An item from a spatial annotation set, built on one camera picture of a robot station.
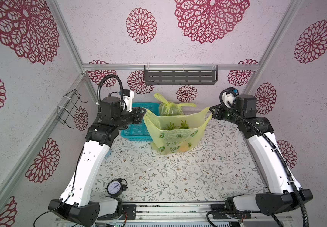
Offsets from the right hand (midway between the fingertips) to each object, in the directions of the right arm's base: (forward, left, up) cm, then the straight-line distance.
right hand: (210, 106), depth 69 cm
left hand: (-6, +32, +1) cm, 32 cm away
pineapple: (+3, +19, -20) cm, 28 cm away
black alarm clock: (-30, +50, -35) cm, 68 cm away
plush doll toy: (-8, +61, -36) cm, 72 cm away
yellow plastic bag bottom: (-8, +20, -21) cm, 30 cm away
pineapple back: (+4, +11, -21) cm, 24 cm away
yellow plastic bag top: (+17, +21, -18) cm, 33 cm away
